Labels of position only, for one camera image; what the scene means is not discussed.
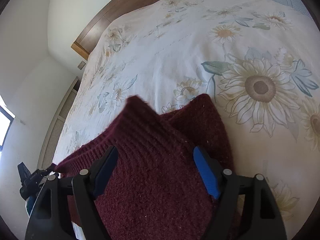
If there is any dark red knitted sweater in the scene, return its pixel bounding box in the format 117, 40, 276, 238
56, 94, 234, 239

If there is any wooden headboard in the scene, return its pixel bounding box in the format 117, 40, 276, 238
70, 0, 208, 61

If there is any floral white bed quilt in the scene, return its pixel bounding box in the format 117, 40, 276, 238
53, 0, 319, 239

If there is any beige wall socket left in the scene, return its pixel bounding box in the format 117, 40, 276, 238
78, 61, 86, 70

